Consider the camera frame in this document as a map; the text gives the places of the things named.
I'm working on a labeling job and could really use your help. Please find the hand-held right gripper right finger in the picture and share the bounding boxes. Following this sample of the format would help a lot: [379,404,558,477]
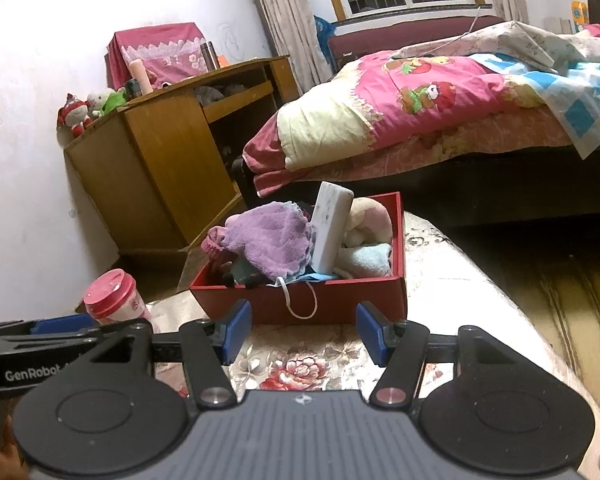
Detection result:
[355,301,518,408]

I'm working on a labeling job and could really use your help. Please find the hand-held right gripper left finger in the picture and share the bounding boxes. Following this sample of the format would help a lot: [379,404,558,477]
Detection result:
[87,299,253,408]

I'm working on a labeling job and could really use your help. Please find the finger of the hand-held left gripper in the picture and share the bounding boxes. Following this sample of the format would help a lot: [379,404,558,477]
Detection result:
[29,313,137,343]

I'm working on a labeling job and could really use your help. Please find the red cardboard box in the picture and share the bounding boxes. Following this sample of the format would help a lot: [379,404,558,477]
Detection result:
[189,191,408,326]

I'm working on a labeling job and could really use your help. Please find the pink pig plush toy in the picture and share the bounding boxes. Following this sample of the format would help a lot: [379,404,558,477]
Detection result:
[220,255,266,288]

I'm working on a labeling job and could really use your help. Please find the light blue towel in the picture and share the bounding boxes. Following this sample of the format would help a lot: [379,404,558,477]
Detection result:
[332,242,393,279]

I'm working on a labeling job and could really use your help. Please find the blue face mask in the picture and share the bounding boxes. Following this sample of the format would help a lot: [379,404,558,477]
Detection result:
[267,272,341,320]

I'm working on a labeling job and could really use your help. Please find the purple towel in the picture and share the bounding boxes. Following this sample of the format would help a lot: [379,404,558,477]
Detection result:
[227,201,316,281]

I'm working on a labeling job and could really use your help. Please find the cream plush toy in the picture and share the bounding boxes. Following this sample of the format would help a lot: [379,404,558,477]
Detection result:
[342,197,395,248]

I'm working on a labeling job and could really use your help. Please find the white sponge block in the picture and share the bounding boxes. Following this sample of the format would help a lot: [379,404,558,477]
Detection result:
[310,181,355,273]

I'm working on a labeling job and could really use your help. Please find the pink lidded cup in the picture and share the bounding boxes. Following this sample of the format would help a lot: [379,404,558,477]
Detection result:
[82,269,152,326]

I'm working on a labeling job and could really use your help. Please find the wooden desk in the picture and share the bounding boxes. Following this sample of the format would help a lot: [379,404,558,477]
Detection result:
[64,55,301,261]

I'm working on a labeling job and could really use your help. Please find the dark wooden bed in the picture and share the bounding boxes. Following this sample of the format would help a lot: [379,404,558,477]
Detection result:
[232,15,600,231]

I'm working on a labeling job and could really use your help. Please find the red and white plush toy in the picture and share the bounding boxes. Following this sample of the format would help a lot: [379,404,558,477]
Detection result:
[57,92,93,137]

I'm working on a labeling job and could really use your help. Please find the grey cloth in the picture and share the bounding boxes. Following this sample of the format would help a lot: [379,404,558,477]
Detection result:
[195,85,246,107]

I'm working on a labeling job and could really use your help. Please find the pink cartoon quilt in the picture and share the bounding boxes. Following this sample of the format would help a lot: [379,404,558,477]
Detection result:
[242,52,546,198]

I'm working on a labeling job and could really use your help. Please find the pink cylinder bottle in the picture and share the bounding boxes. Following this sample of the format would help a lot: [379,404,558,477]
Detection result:
[130,60,153,95]

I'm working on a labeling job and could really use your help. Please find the pink lace-trimmed cloth cover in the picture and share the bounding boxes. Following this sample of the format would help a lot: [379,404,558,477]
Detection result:
[105,22,212,90]

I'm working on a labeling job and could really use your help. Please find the blue bag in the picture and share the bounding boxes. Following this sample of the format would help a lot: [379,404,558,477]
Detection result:
[314,15,337,63]

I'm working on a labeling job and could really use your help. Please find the blue checked patchwork blanket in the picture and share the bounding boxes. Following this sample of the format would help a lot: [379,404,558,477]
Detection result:
[395,20,600,161]

